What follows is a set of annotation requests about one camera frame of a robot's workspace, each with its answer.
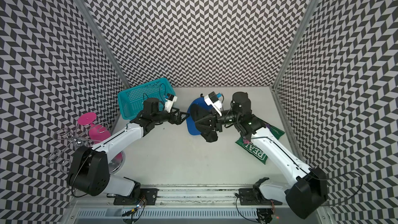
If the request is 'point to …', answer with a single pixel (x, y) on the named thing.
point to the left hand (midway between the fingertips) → (183, 113)
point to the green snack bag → (247, 145)
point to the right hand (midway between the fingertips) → (197, 125)
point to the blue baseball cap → (190, 123)
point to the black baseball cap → (198, 112)
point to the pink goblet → (97, 132)
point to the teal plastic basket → (131, 101)
